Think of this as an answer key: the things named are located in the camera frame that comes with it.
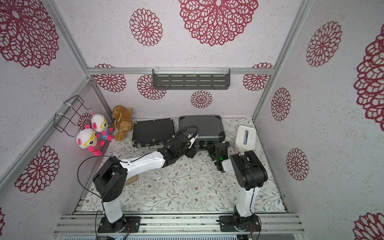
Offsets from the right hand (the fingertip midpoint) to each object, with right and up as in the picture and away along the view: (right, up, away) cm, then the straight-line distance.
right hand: (205, 143), depth 99 cm
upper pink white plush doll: (-67, +12, -6) cm, 68 cm away
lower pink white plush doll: (-69, +4, -14) cm, 70 cm away
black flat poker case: (-37, +7, +7) cm, 38 cm away
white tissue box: (+27, +2, +1) cm, 27 cm away
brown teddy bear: (-55, +14, -1) cm, 57 cm away
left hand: (-9, +1, -10) cm, 14 cm away
